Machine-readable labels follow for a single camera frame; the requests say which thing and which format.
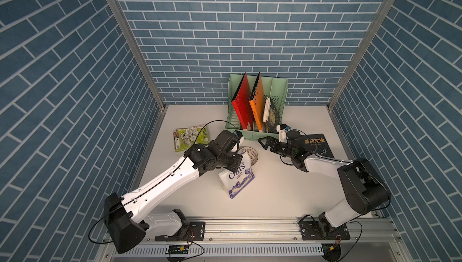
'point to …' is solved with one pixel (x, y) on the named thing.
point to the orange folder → (257, 105)
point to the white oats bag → (233, 182)
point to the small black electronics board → (178, 249)
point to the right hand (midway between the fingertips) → (265, 141)
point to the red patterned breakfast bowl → (251, 153)
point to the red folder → (243, 104)
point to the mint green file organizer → (277, 88)
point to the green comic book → (184, 137)
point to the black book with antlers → (317, 143)
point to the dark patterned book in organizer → (273, 124)
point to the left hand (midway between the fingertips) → (243, 161)
